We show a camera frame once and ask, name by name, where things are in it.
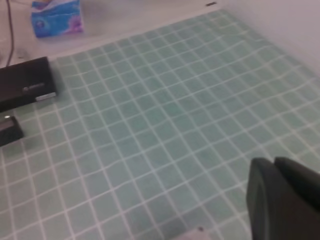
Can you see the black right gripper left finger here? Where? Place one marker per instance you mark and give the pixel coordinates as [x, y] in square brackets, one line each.
[275, 210]

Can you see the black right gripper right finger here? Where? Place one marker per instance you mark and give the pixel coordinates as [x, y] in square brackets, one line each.
[304, 181]

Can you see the cyan checkered tablecloth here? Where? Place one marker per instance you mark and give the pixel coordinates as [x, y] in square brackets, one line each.
[152, 136]

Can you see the small black device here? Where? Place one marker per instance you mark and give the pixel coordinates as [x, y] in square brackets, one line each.
[10, 130]

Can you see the black flat box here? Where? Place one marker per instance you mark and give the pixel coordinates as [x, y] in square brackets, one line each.
[26, 83]

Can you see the blue tissue pack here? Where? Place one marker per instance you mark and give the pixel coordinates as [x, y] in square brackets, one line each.
[52, 18]

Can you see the red button switch box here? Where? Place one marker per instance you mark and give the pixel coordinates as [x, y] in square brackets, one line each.
[198, 233]

